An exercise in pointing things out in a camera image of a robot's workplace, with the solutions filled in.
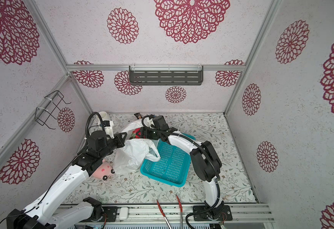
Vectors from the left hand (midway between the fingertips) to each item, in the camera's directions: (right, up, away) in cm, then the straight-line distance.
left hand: (126, 135), depth 77 cm
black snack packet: (-1, +14, +39) cm, 42 cm away
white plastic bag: (+4, -9, -5) cm, 12 cm away
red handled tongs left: (+19, -40, 0) cm, 44 cm away
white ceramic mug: (-28, +14, +34) cm, 47 cm away
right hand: (+6, +2, +10) cm, 12 cm away
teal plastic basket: (+26, -21, +13) cm, 36 cm away
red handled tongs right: (+29, -38, +1) cm, 48 cm away
